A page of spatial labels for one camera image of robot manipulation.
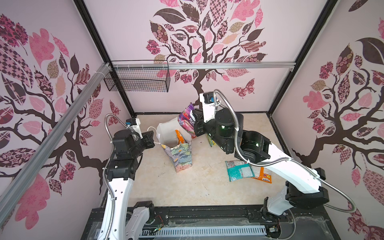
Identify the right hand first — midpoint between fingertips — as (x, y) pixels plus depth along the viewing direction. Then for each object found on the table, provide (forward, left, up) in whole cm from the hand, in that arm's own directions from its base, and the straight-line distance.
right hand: (195, 109), depth 53 cm
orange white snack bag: (+14, +10, -37) cm, 40 cm away
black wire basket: (+47, +37, -15) cm, 62 cm away
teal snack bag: (-4, -24, -46) cm, 52 cm away
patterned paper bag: (-1, +8, -32) cm, 33 cm away
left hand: (+3, +20, -19) cm, 28 cm away
